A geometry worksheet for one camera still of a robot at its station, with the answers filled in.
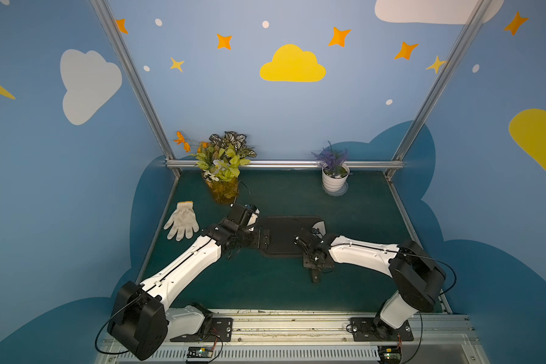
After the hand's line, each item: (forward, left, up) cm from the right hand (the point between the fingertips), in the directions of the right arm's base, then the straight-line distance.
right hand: (312, 259), depth 90 cm
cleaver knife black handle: (-6, -1, -1) cm, 6 cm away
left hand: (+3, +20, +13) cm, 24 cm away
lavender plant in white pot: (+40, -11, +11) cm, 43 cm away
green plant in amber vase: (+32, +41, +22) cm, 56 cm away
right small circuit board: (-30, -24, -3) cm, 38 cm away
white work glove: (+14, +59, 0) cm, 60 cm away
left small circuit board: (-33, +38, -2) cm, 50 cm away
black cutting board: (0, +12, +22) cm, 25 cm away
